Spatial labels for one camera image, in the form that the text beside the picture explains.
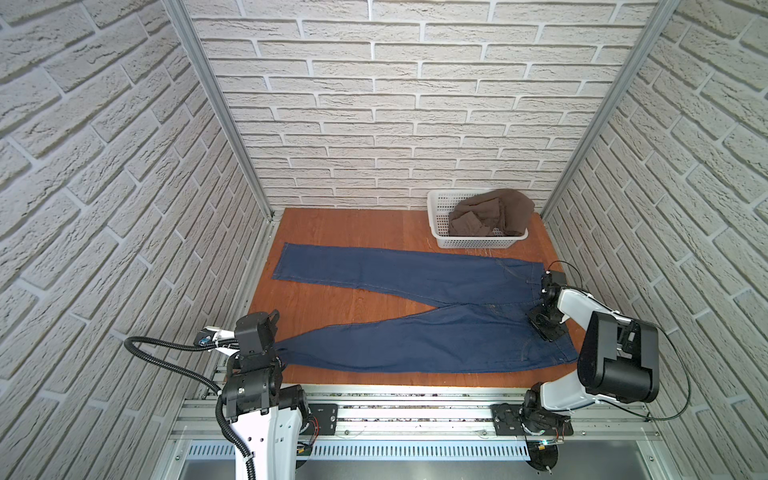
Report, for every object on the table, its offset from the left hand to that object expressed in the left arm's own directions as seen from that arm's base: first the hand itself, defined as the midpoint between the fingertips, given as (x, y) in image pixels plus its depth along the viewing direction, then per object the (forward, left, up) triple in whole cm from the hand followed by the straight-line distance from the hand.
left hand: (252, 322), depth 71 cm
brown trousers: (+45, -77, -8) cm, 90 cm away
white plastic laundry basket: (+54, -56, -13) cm, 79 cm away
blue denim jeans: (+6, -62, -15) cm, 64 cm away
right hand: (+4, -80, -17) cm, 82 cm away
